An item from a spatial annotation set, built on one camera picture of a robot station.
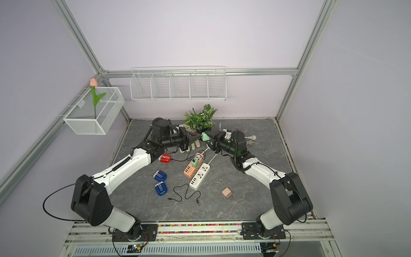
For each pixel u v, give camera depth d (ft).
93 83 2.72
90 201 1.38
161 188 2.78
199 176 2.92
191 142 2.37
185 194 2.79
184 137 2.27
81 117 2.59
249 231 2.42
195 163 2.94
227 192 2.75
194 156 3.26
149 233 2.41
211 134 2.53
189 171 3.00
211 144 2.53
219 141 2.37
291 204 1.43
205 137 2.53
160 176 2.92
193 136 2.37
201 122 2.89
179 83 3.25
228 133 2.62
